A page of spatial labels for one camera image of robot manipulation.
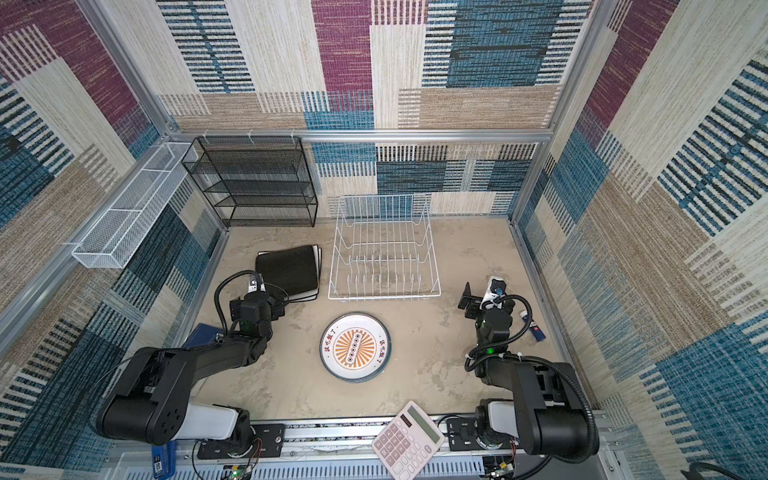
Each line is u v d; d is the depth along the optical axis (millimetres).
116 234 725
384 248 1083
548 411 431
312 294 967
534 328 903
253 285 794
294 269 1045
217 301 705
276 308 746
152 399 435
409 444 714
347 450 729
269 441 740
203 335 922
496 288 734
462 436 729
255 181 1108
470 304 807
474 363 696
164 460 687
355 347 865
